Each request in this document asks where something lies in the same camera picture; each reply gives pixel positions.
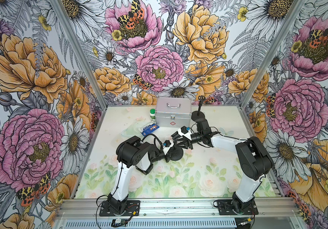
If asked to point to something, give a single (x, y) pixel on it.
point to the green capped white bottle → (152, 111)
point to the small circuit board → (118, 221)
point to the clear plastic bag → (134, 130)
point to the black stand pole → (175, 136)
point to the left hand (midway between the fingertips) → (177, 150)
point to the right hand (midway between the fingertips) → (175, 144)
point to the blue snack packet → (149, 129)
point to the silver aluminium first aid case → (173, 112)
